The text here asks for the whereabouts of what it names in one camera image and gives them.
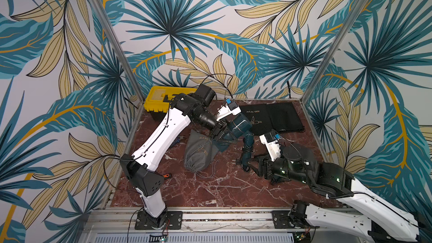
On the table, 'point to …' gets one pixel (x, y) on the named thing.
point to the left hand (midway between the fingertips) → (232, 139)
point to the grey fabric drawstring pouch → (199, 151)
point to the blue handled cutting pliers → (177, 140)
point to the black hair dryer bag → (277, 116)
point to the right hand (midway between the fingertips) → (249, 160)
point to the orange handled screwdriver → (167, 175)
